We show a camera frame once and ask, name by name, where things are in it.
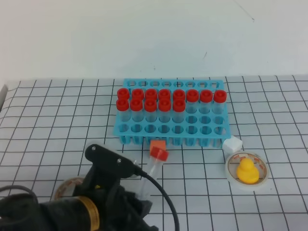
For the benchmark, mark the red capped test tube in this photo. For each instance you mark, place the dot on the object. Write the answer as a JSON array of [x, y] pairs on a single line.
[[158, 156]]

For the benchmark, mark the yellow rubber duck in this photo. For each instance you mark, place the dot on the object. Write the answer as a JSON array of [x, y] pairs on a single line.
[[247, 172]]

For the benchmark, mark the blue test tube rack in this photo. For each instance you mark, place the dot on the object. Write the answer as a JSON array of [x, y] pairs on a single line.
[[204, 129]]

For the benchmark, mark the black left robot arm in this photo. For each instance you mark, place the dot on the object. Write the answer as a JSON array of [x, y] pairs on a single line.
[[23, 212]]

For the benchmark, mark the white tape roll left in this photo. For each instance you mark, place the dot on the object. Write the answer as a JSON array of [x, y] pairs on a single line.
[[66, 188]]

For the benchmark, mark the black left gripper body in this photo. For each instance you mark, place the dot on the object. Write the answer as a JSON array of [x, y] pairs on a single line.
[[102, 182]]

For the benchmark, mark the white tape roll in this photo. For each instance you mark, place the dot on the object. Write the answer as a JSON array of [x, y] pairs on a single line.
[[232, 163], [66, 188]]

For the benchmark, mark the white tape roll right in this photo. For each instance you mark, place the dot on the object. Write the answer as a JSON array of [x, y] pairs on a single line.
[[232, 163]]

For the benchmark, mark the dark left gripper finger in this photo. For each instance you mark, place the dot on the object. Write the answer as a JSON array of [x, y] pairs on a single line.
[[142, 207]]

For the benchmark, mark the white cube block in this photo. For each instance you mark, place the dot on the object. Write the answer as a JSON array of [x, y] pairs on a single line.
[[232, 145]]

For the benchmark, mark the orange cube block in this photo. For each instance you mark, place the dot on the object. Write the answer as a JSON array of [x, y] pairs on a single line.
[[158, 143]]

